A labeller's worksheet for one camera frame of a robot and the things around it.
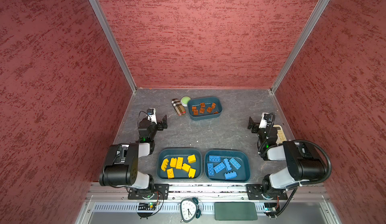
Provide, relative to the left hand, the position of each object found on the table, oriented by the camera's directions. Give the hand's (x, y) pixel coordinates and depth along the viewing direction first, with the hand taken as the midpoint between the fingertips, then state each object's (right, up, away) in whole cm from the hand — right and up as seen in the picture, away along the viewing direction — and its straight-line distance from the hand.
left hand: (159, 117), depth 92 cm
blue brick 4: (+47, -26, -10) cm, 54 cm away
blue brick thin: (+34, -23, -7) cm, 41 cm away
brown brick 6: (+36, +7, +14) cm, 39 cm away
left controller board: (+1, -40, -22) cm, 46 cm away
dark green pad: (+42, -41, -24) cm, 64 cm away
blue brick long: (+32, -28, -10) cm, 43 cm away
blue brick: (+36, -27, -11) cm, 46 cm away
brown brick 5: (+33, +4, +14) cm, 36 cm away
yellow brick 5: (+21, -23, -9) cm, 32 cm away
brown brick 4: (+28, +8, +17) cm, 34 cm away
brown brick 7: (+37, +2, +11) cm, 39 cm away
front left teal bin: (+4, -20, -8) cm, 22 cm away
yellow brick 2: (+10, -24, -11) cm, 28 cm away
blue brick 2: (+42, -29, -15) cm, 53 cm away
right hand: (+61, -1, -1) cm, 61 cm away
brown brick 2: (+23, +3, +12) cm, 26 cm away
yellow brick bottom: (+21, -28, -15) cm, 38 cm away
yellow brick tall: (+14, -25, -9) cm, 30 cm away
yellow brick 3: (+9, -29, -13) cm, 33 cm away
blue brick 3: (+41, -25, -11) cm, 49 cm away
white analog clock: (+20, -39, -26) cm, 51 cm away
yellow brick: (+6, -25, -12) cm, 28 cm away
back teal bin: (+32, +11, +18) cm, 38 cm away
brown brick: (+21, +5, +14) cm, 26 cm away
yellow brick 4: (+18, -26, -13) cm, 34 cm away
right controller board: (+60, -42, -21) cm, 76 cm away
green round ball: (+14, +11, +17) cm, 25 cm away
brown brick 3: (+27, +4, +13) cm, 31 cm away
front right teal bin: (+49, -29, -12) cm, 59 cm away
